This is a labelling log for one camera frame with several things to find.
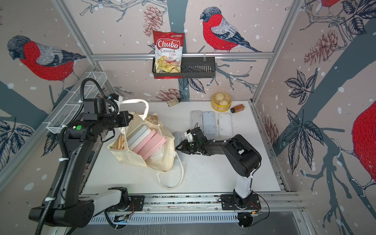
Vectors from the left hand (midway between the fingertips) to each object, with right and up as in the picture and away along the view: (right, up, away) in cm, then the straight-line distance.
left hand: (134, 112), depth 69 cm
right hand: (+19, -23, +20) cm, 36 cm away
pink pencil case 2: (+7, -17, +20) cm, 28 cm away
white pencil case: (+31, -3, +39) cm, 50 cm away
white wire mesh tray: (-36, 0, +4) cm, 36 cm away
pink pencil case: (-1, -18, +19) cm, 26 cm away
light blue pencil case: (+40, -9, +34) cm, 54 cm away
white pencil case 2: (+52, -9, +35) cm, 63 cm away
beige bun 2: (+53, +8, +44) cm, 69 cm away
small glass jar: (+12, +8, +48) cm, 50 cm away
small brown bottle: (+63, +3, +42) cm, 76 cm away
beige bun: (+50, +13, +47) cm, 70 cm away
